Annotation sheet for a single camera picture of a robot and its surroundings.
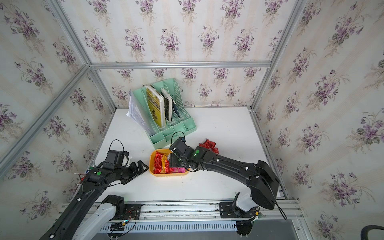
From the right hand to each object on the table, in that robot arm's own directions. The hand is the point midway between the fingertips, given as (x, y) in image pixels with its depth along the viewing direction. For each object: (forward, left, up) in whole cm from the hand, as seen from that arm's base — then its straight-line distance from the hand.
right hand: (174, 162), depth 77 cm
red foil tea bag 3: (-2, +4, -5) cm, 7 cm away
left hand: (-5, +15, -3) cm, 16 cm away
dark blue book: (+40, +3, 0) cm, 41 cm away
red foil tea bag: (+7, +11, -8) cm, 16 cm away
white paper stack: (+20, +22, +16) cm, 34 cm away
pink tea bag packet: (-1, -2, -7) cm, 7 cm away
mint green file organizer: (+20, +11, -7) cm, 24 cm away
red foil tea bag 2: (0, +10, -8) cm, 13 cm away
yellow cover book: (+35, +14, +11) cm, 39 cm away
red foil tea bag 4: (+17, -20, -10) cm, 28 cm away
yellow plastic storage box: (+12, +8, -12) cm, 19 cm away
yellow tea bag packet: (+5, +7, -7) cm, 12 cm away
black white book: (+38, +8, +5) cm, 39 cm away
